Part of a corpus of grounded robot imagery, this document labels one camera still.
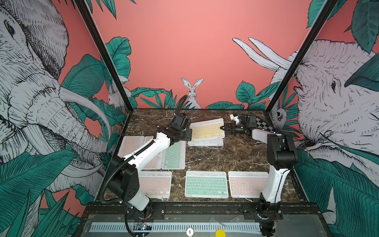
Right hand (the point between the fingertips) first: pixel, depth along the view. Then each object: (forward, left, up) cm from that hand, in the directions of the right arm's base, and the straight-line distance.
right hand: (221, 126), depth 93 cm
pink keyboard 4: (-31, -12, -14) cm, 37 cm away
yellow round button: (-54, +5, -14) cm, 56 cm away
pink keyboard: (-5, +63, -13) cm, 65 cm away
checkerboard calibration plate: (+11, -31, -11) cm, 35 cm away
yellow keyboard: (+1, +8, -4) cm, 9 cm away
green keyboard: (-15, +30, -13) cm, 36 cm away
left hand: (-7, +21, +4) cm, 23 cm away
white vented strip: (-52, +24, -13) cm, 59 cm away
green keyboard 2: (-32, +12, -14) cm, 37 cm away
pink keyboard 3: (-33, +39, -12) cm, 52 cm away
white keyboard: (-4, +9, -12) cm, 16 cm away
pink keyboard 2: (-19, +41, -12) cm, 47 cm away
